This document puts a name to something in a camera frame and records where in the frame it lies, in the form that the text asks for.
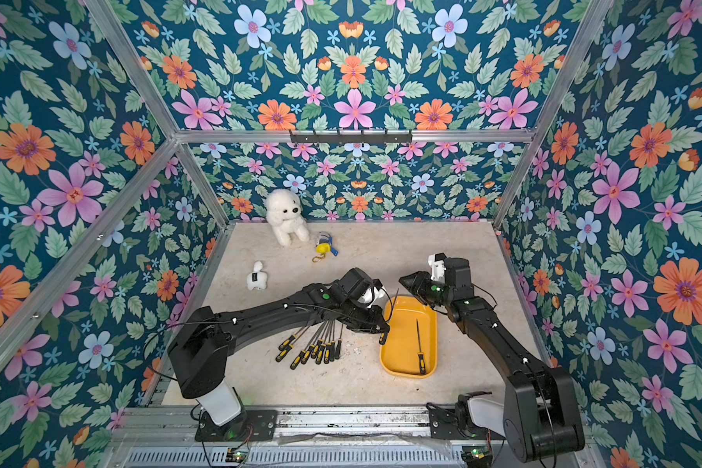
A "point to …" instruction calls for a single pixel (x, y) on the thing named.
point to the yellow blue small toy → (324, 246)
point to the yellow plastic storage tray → (413, 329)
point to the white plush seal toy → (283, 212)
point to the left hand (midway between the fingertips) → (392, 329)
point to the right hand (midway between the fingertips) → (403, 281)
